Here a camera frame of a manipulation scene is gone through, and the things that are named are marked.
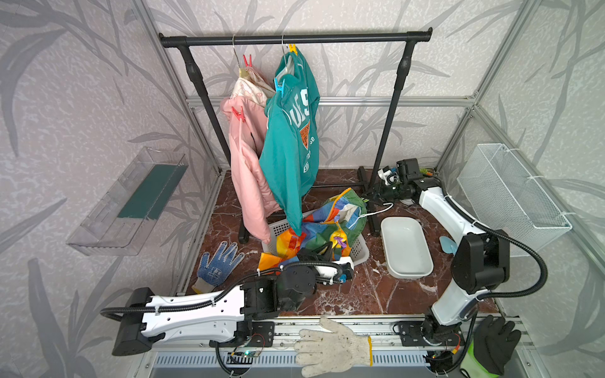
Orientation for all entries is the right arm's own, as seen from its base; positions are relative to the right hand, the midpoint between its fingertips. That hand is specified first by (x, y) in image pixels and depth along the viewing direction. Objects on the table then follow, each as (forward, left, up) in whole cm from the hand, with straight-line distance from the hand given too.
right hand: (363, 194), depth 86 cm
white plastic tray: (-14, -19, -21) cm, 31 cm away
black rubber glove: (-44, -37, -17) cm, 60 cm away
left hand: (-23, +14, +7) cm, 28 cm away
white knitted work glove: (-47, +17, -18) cm, 53 cm away
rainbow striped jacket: (-16, +13, +2) cm, 21 cm away
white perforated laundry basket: (-17, +3, -10) cm, 20 cm away
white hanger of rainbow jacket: (-13, 0, +6) cm, 14 cm away
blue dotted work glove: (-23, +57, -19) cm, 64 cm away
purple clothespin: (-23, +10, +8) cm, 27 cm away
